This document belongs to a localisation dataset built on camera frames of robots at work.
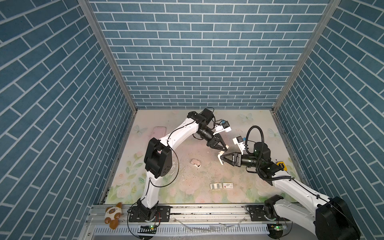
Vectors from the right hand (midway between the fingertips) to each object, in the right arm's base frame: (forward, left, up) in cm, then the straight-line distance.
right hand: (221, 157), depth 74 cm
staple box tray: (-8, +1, -18) cm, 20 cm away
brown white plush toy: (-27, +51, -14) cm, 60 cm away
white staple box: (-8, -6, -18) cm, 20 cm away
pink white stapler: (+1, 0, +2) cm, 2 cm away
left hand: (+4, -1, +3) cm, 5 cm away
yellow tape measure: (+6, -38, -17) cm, 42 cm away
